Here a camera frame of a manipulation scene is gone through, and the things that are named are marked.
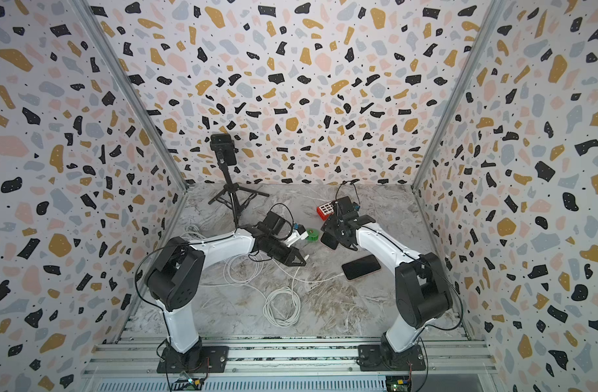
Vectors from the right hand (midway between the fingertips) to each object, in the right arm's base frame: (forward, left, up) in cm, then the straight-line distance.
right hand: (330, 229), depth 92 cm
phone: (-9, -12, -12) cm, 19 cm away
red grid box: (+17, +2, -9) cm, 19 cm away
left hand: (-12, +8, -4) cm, 15 cm away
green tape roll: (-4, +6, +2) cm, 8 cm away
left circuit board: (-47, +40, -11) cm, 63 cm away
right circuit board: (-45, -20, -13) cm, 51 cm away
